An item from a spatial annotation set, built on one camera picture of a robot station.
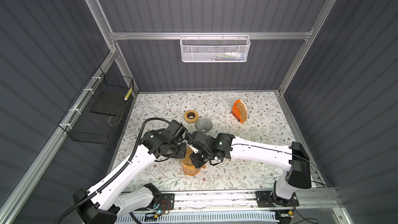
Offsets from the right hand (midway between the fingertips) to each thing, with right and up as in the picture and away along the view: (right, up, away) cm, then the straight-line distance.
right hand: (192, 163), depth 72 cm
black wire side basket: (-46, +22, +1) cm, 51 cm away
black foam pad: (-40, +29, +3) cm, 49 cm away
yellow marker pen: (-35, +33, +11) cm, 50 cm away
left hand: (-4, +5, +1) cm, 7 cm away
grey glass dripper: (+6, +15, +25) cm, 30 cm away
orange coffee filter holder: (+29, +24, +27) cm, 46 cm away
